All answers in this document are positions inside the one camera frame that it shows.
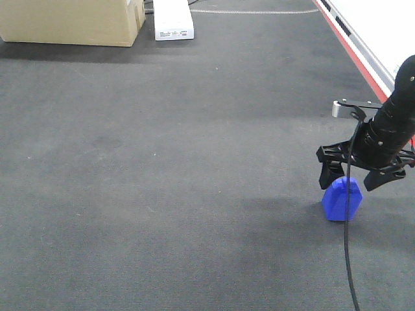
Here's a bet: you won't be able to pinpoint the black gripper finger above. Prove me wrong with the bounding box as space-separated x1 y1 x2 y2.
318 161 345 191
362 167 407 192

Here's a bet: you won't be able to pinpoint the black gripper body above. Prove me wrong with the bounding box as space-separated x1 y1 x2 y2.
316 105 415 172

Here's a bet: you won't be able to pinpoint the blue plastic box slanted corners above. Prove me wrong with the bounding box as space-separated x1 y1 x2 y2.
320 176 364 222

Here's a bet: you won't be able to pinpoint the conveyor with dark grey belt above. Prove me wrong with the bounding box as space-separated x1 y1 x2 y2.
0 0 415 311

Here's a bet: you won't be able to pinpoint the white framed clear partition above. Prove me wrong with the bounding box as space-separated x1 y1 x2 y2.
316 0 415 98

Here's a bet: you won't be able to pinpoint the long white flat box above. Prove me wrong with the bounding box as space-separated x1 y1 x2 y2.
153 0 195 41

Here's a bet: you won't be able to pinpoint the large cardboard box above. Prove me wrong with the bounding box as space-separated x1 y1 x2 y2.
0 0 147 48

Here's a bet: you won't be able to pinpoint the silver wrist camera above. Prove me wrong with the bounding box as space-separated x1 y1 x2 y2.
332 99 384 119

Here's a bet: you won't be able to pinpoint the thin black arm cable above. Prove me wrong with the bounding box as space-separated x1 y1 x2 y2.
343 111 366 311

